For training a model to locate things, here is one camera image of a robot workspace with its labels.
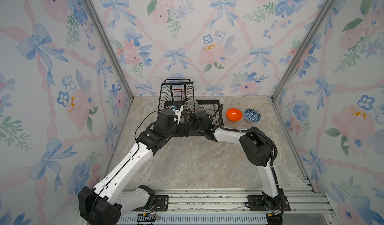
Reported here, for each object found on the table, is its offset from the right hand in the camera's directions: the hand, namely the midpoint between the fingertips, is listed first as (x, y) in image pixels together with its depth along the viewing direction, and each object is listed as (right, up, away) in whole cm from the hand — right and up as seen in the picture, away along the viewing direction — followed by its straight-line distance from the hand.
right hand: (186, 113), depth 95 cm
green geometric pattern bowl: (+4, +4, -11) cm, 13 cm away
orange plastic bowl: (+33, -1, +12) cm, 35 cm away
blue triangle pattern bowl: (+46, -2, +12) cm, 48 cm away
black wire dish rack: (-7, +14, +16) cm, 22 cm away
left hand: (0, -3, -20) cm, 20 cm away
